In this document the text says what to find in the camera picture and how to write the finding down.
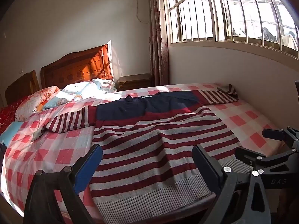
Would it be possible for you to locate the large wooden headboard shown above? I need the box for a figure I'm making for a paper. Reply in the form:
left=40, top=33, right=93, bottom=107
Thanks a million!
left=40, top=44, right=114, bottom=89

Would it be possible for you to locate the light hanging garment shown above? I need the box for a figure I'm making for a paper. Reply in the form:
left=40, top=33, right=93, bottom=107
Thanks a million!
left=281, top=31, right=299, bottom=50

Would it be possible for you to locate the small wooden headboard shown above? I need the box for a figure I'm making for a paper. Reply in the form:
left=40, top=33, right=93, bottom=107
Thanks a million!
left=5, top=70, right=41, bottom=105

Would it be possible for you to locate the thin wall cable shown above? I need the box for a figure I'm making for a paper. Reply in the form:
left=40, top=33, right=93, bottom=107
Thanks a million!
left=135, top=0, right=150, bottom=25

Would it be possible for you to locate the red patterned cloth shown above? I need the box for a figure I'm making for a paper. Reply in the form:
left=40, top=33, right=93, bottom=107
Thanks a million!
left=0, top=98, right=22, bottom=136

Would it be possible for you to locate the light blue cushion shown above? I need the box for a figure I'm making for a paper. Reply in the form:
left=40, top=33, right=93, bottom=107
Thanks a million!
left=0, top=121, right=22, bottom=145

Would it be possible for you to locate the barred window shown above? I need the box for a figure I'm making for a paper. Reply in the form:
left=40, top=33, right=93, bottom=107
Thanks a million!
left=161, top=0, right=299, bottom=59

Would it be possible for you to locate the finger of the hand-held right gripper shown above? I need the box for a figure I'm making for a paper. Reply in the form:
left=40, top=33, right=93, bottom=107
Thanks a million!
left=235, top=142, right=299, bottom=174
left=262, top=127, right=299, bottom=143

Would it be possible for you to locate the dark hanging garment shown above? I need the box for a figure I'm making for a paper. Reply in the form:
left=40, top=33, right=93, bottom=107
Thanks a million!
left=261, top=27, right=279, bottom=43

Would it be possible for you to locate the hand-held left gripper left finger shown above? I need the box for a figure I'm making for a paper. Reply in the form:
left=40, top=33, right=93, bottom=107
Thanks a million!
left=23, top=144, right=103, bottom=224

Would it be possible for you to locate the wooden nightstand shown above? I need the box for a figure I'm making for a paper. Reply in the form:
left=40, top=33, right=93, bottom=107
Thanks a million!
left=117, top=73, right=153, bottom=91

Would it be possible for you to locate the pink floral pillow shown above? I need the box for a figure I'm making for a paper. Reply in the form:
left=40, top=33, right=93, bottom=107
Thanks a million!
left=14, top=85, right=60, bottom=122

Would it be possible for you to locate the red and grey striped sweater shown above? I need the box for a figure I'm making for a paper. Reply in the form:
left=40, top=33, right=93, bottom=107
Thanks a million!
left=43, top=84, right=254, bottom=216

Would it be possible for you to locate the bed with pink checked sheet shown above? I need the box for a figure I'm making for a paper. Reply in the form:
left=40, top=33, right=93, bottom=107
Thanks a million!
left=0, top=82, right=290, bottom=224

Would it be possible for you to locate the pink floral curtain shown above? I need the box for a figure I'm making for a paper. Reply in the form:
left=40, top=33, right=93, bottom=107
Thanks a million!
left=148, top=0, right=170, bottom=87

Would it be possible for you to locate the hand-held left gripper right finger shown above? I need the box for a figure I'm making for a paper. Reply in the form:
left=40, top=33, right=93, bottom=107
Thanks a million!
left=192, top=145, right=271, bottom=224

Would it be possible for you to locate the light blue folded quilt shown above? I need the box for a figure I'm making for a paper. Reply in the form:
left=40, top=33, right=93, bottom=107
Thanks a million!
left=42, top=78, right=117, bottom=110

